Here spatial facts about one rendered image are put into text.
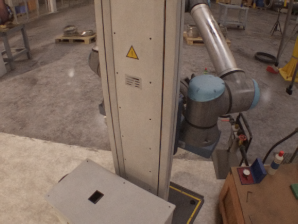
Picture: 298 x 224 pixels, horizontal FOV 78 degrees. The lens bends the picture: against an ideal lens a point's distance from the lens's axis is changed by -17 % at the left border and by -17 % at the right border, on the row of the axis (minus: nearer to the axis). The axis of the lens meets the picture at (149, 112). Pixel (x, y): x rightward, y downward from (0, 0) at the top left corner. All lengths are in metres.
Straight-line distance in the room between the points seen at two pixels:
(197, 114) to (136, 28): 0.41
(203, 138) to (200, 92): 0.21
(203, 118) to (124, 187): 0.50
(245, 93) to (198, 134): 0.27
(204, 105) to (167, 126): 0.17
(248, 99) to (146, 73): 0.46
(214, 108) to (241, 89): 0.16
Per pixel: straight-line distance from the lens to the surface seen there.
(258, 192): 1.68
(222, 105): 0.90
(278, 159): 1.71
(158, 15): 0.69
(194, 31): 5.88
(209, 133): 0.95
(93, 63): 1.23
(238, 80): 0.97
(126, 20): 0.77
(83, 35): 6.29
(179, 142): 1.01
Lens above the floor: 1.73
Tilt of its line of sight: 36 degrees down
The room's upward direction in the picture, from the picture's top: straight up
